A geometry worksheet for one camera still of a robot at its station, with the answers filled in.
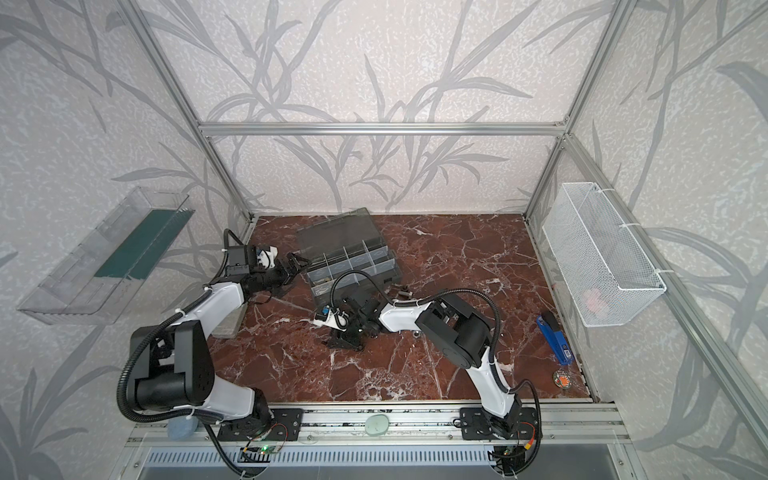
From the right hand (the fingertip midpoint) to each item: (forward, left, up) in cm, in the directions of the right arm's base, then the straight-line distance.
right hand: (332, 328), depth 89 cm
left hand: (+16, +8, +13) cm, 22 cm away
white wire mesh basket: (-3, -65, +33) cm, 73 cm away
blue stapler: (-3, -65, +1) cm, 65 cm away
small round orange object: (-14, -65, -2) cm, 66 cm away
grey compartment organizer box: (+30, 0, +3) cm, 30 cm away
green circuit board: (-30, +12, -1) cm, 32 cm away
